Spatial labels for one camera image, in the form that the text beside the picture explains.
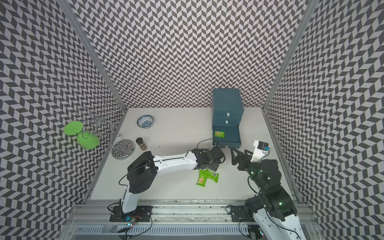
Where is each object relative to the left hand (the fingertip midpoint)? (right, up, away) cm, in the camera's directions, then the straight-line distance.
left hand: (211, 162), depth 86 cm
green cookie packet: (+7, +15, +16) cm, 23 cm away
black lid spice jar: (-43, +12, +3) cm, 45 cm away
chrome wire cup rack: (-56, +6, +8) cm, 57 cm away
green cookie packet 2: (-5, -8, -3) cm, 10 cm away
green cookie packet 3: (0, -7, -2) cm, 7 cm away
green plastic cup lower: (-62, +15, -13) cm, 65 cm away
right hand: (+10, +9, -18) cm, 23 cm away
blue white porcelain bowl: (-47, +24, +23) cm, 57 cm away
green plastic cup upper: (-65, +21, -19) cm, 71 cm away
